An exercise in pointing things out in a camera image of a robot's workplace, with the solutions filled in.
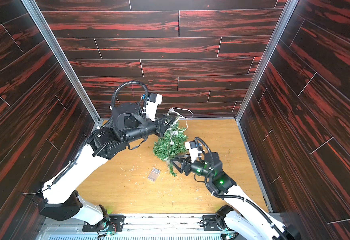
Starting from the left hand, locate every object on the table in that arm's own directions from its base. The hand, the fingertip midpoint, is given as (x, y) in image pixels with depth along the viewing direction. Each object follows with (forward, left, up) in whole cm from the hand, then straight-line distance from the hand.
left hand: (176, 119), depth 55 cm
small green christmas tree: (-1, +1, -13) cm, 13 cm away
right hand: (-3, 0, -22) cm, 22 cm away
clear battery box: (-2, +13, -46) cm, 48 cm away
